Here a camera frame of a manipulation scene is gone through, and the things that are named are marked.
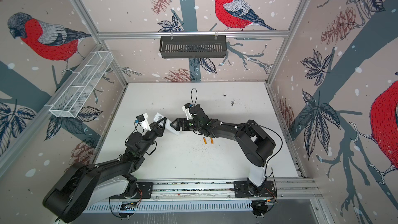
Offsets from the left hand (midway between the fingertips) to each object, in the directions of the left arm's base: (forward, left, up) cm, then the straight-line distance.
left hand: (165, 119), depth 79 cm
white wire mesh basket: (+3, +43, +12) cm, 45 cm away
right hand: (+1, -4, -9) cm, 10 cm away
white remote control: (-1, -1, -4) cm, 4 cm away
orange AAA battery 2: (-4, -25, -18) cm, 31 cm away
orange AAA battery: (-5, -21, -19) cm, 29 cm away
